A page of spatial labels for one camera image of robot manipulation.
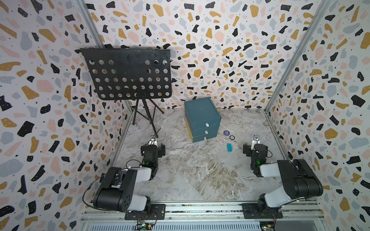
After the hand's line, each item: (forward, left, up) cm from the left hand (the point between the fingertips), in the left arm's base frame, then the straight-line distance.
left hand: (154, 144), depth 92 cm
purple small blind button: (+13, -49, -7) cm, 52 cm away
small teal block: (+1, -50, -7) cm, 50 cm away
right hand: (0, -66, -1) cm, 66 cm away
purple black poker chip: (+10, -53, -9) cm, 55 cm away
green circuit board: (-42, +1, -9) cm, 43 cm away
